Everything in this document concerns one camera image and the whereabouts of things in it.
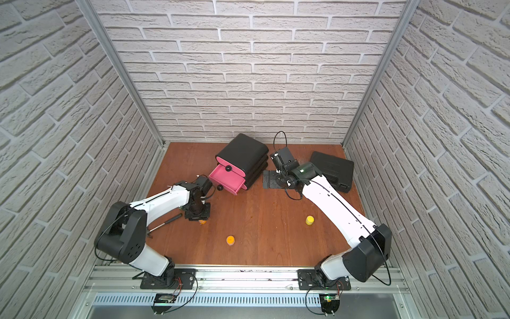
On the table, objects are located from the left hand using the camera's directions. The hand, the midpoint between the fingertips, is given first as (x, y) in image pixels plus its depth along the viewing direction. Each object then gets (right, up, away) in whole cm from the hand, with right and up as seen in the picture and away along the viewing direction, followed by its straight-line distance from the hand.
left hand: (206, 214), depth 88 cm
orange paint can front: (+12, -9, -7) cm, 17 cm away
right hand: (+32, +17, -10) cm, 38 cm away
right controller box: (+50, -27, -18) cm, 60 cm away
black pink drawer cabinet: (+16, +23, 0) cm, 28 cm away
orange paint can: (-1, -3, -1) cm, 4 cm away
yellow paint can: (+47, -2, -1) cm, 47 cm away
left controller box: (-10, -25, -18) cm, 33 cm away
